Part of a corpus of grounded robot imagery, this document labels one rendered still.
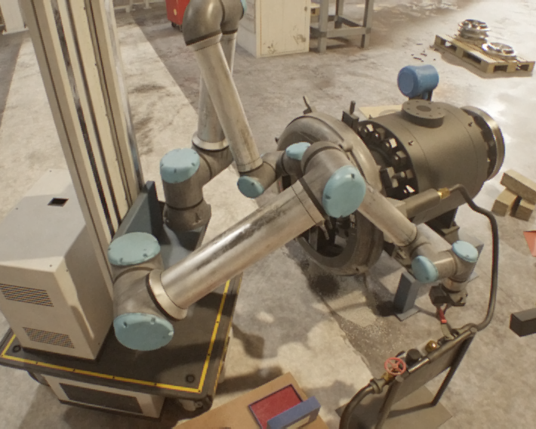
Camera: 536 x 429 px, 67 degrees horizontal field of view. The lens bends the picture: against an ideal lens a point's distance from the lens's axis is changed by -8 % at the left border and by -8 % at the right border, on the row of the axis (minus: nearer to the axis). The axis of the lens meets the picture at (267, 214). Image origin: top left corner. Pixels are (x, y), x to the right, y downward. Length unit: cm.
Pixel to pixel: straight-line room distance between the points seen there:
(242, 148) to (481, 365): 155
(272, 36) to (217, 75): 430
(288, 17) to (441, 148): 389
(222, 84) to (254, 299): 130
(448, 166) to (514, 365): 102
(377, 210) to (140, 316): 74
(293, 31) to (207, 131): 420
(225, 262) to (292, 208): 21
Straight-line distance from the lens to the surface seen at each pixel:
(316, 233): 199
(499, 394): 226
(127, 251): 126
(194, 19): 135
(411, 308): 239
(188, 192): 162
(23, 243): 160
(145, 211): 157
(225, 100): 137
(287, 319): 225
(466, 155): 220
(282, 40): 572
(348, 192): 102
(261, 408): 145
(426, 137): 207
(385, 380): 158
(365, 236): 173
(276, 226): 102
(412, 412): 206
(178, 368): 174
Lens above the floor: 177
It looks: 39 degrees down
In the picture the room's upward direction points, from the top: straight up
